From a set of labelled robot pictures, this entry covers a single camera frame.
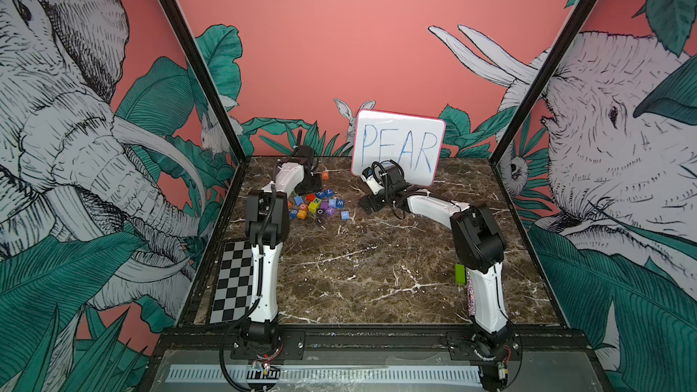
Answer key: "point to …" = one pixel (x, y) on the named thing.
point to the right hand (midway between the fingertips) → (366, 191)
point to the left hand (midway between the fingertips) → (316, 184)
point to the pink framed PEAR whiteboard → (416, 143)
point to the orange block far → (325, 175)
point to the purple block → (325, 204)
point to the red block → (310, 197)
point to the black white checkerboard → (233, 294)
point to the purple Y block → (330, 210)
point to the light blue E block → (345, 215)
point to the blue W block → (340, 203)
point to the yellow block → (312, 207)
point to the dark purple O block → (320, 211)
